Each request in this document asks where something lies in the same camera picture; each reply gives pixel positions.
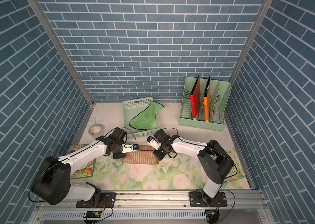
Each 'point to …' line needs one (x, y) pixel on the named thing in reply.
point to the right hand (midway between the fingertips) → (157, 154)
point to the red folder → (195, 100)
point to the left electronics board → (94, 214)
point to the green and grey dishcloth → (145, 118)
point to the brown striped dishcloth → (145, 155)
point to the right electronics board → (212, 215)
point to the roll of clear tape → (96, 130)
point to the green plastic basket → (131, 108)
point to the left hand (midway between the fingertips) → (125, 149)
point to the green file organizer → (220, 92)
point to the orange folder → (206, 98)
